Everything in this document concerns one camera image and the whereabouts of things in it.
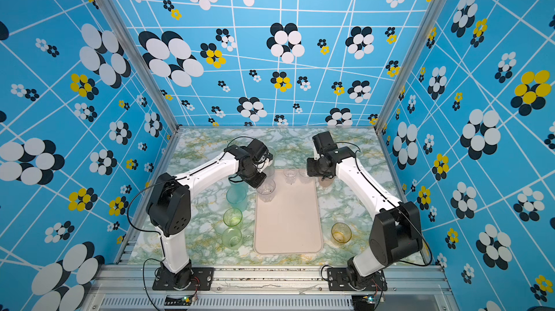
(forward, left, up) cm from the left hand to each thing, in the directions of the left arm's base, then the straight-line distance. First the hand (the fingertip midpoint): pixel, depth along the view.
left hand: (260, 181), depth 90 cm
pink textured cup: (0, -28, -2) cm, 28 cm away
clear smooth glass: (-1, -2, -6) cm, 6 cm away
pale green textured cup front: (-21, +10, -7) cm, 24 cm away
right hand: (+2, -22, +7) cm, 23 cm away
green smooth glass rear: (-13, +11, -7) cm, 18 cm away
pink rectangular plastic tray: (-15, -12, -6) cm, 21 cm away
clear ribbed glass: (+6, -13, -5) cm, 15 cm away
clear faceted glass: (+6, -20, -7) cm, 22 cm away
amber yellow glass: (-19, -33, -7) cm, 38 cm away
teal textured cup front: (-4, +11, -6) cm, 13 cm away
